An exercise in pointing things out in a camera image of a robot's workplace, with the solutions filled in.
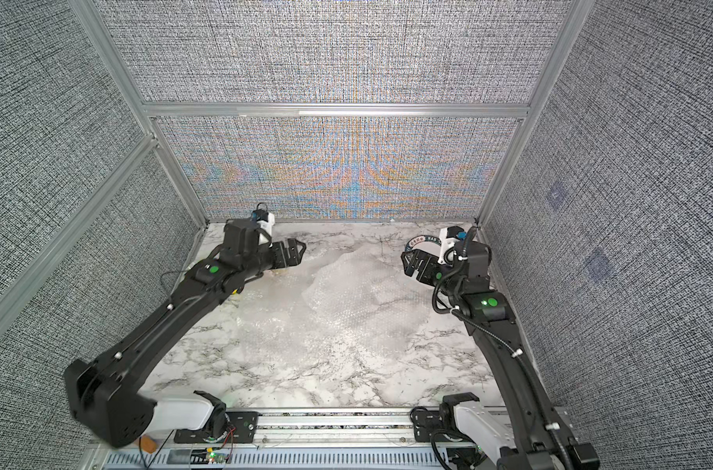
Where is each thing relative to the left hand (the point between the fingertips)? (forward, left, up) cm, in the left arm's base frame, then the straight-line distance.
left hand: (298, 244), depth 77 cm
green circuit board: (-43, +22, -27) cm, 55 cm away
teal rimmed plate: (+20, -42, -25) cm, 53 cm away
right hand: (-6, -30, +2) cm, 31 cm away
